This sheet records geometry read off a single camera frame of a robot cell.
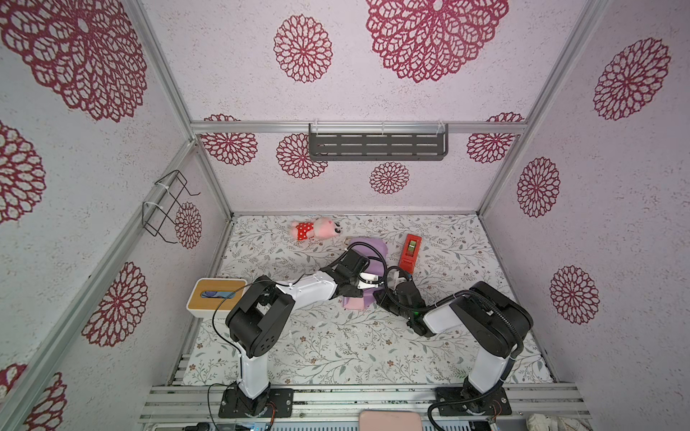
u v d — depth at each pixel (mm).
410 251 1014
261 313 528
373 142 952
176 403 747
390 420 698
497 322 492
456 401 659
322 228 1066
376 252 748
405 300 752
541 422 685
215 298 897
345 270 730
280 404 739
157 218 758
